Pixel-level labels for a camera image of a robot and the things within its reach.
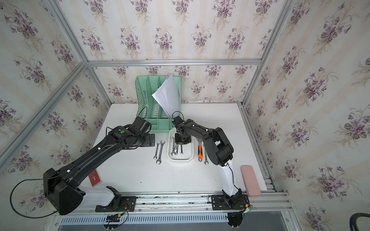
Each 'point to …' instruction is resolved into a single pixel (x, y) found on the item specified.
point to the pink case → (251, 184)
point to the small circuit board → (114, 218)
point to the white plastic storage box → (188, 148)
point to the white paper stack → (167, 96)
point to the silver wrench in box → (176, 148)
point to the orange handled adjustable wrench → (200, 150)
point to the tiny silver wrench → (181, 149)
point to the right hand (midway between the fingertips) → (181, 143)
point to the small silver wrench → (155, 157)
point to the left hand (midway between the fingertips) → (149, 142)
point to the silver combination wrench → (205, 161)
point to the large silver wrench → (159, 160)
